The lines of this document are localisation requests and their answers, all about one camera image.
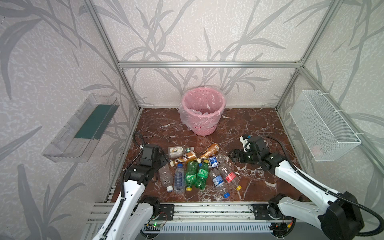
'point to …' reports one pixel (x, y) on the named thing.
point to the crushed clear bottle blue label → (219, 161)
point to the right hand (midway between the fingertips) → (233, 150)
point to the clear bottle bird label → (175, 151)
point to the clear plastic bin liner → (201, 108)
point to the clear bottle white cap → (167, 177)
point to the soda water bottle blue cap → (179, 179)
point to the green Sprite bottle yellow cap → (202, 175)
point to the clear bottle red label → (230, 176)
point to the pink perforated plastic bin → (201, 108)
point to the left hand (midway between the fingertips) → (165, 153)
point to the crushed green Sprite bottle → (192, 170)
